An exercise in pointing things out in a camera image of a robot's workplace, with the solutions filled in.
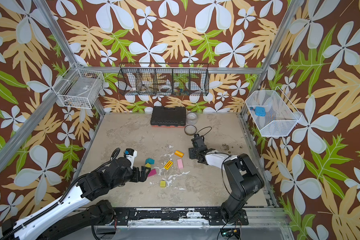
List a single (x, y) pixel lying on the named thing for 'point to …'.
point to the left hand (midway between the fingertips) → (143, 167)
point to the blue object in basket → (260, 111)
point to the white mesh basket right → (272, 113)
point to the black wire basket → (163, 79)
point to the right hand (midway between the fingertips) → (194, 150)
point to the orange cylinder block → (179, 153)
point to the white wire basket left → (80, 88)
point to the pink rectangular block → (180, 163)
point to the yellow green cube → (163, 184)
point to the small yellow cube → (148, 165)
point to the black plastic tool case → (164, 117)
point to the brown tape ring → (190, 130)
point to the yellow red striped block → (168, 165)
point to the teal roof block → (150, 160)
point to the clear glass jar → (192, 118)
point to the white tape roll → (165, 88)
